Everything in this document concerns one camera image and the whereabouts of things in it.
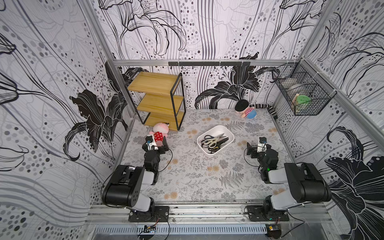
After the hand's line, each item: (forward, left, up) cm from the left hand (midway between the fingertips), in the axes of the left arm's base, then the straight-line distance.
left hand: (159, 139), depth 90 cm
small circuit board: (-44, -1, -13) cm, 46 cm away
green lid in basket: (+14, -80, +24) cm, 84 cm away
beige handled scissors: (+3, -33, -5) cm, 33 cm away
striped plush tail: (+38, -82, -8) cm, 91 cm away
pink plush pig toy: (+11, +2, -6) cm, 12 cm away
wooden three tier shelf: (+27, +4, +9) cm, 29 cm away
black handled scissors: (-2, -34, -6) cm, 35 cm away
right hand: (+2, -61, -1) cm, 61 cm away
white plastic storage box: (+13, -37, -7) cm, 40 cm away
